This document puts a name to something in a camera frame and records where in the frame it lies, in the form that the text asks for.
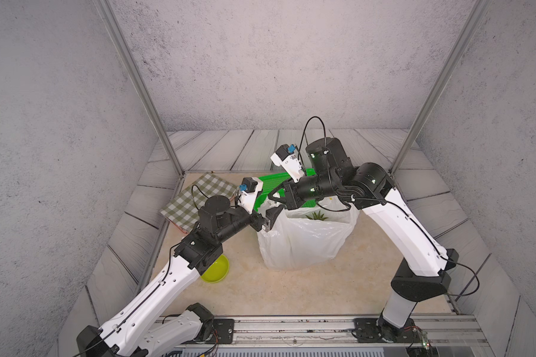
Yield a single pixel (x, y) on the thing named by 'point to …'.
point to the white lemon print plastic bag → (304, 236)
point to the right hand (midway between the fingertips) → (270, 198)
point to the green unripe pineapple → (317, 216)
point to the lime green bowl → (217, 271)
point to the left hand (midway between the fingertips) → (275, 199)
